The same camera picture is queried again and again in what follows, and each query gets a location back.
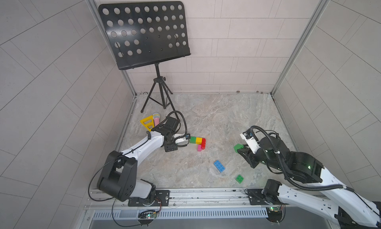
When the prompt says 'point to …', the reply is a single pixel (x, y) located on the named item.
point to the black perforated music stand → (141, 34)
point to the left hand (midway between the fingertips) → (173, 138)
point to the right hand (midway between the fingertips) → (239, 150)
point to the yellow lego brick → (198, 140)
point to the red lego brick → (203, 143)
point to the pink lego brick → (199, 148)
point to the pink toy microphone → (156, 117)
